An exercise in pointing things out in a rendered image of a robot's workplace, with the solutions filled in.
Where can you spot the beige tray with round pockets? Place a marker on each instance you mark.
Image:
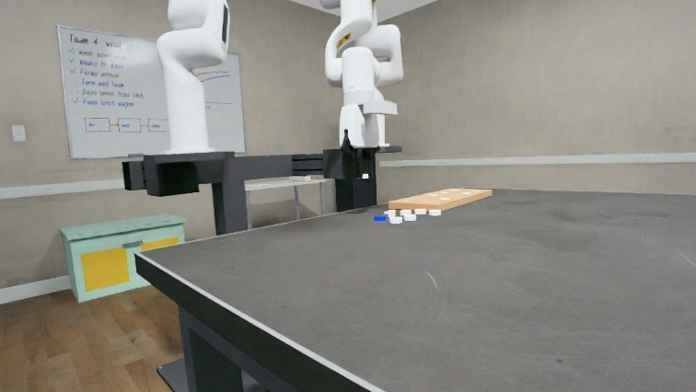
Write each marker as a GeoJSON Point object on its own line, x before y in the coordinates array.
{"type": "Point", "coordinates": [434, 203]}

